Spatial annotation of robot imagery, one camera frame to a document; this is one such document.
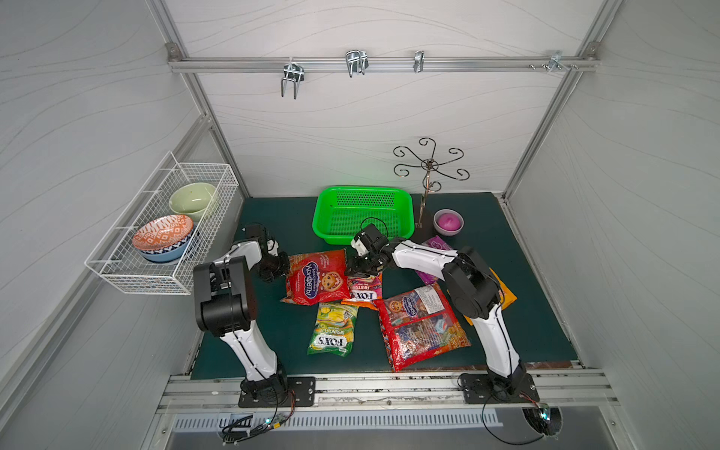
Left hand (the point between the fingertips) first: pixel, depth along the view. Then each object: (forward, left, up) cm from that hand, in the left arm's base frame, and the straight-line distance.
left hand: (288, 270), depth 96 cm
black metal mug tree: (+28, -47, +30) cm, 63 cm away
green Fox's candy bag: (-20, -18, +1) cm, 27 cm away
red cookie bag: (-4, -11, +3) cm, 12 cm away
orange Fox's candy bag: (-7, -27, +1) cm, 28 cm away
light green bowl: (+2, +19, +33) cm, 38 cm away
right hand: (-1, -20, +2) cm, 20 cm away
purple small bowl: (+19, -58, +4) cm, 61 cm away
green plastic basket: (+29, -16, 0) cm, 33 cm away
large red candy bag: (-19, -43, +2) cm, 47 cm away
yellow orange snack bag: (-10, -72, +3) cm, 73 cm away
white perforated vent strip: (-42, -21, -2) cm, 47 cm away
